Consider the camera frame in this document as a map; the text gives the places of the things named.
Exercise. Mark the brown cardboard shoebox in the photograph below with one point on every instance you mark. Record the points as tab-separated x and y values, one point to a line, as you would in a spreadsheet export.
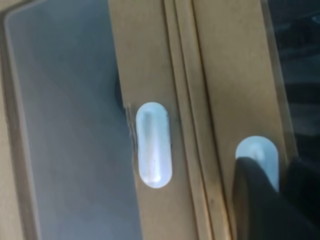
80	70
229	86

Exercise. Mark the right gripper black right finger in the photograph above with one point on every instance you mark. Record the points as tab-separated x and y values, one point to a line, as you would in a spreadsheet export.
302	186

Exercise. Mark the white handle of box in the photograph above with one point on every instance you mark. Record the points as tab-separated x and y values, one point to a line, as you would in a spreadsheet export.
154	153
265	153

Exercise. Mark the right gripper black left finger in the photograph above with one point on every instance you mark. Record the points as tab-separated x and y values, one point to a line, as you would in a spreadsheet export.
261	213

